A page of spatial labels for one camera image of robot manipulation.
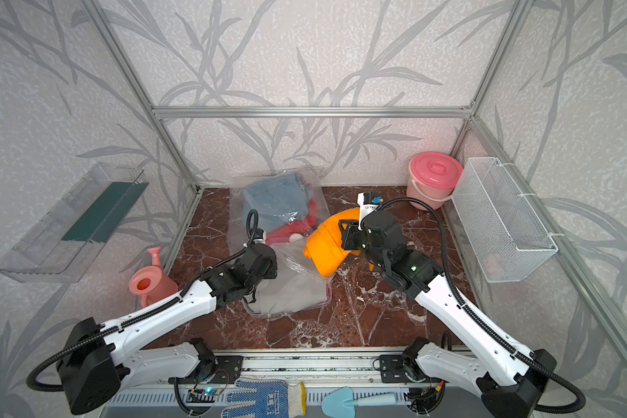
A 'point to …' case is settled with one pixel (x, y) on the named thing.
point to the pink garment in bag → (301, 225)
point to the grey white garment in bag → (297, 284)
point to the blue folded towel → (277, 201)
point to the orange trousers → (325, 246)
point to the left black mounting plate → (225, 369)
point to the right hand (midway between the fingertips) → (341, 220)
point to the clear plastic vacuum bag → (239, 236)
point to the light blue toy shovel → (341, 402)
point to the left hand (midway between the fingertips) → (272, 258)
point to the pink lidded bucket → (433, 178)
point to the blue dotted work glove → (273, 399)
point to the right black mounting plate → (393, 370)
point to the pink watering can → (150, 282)
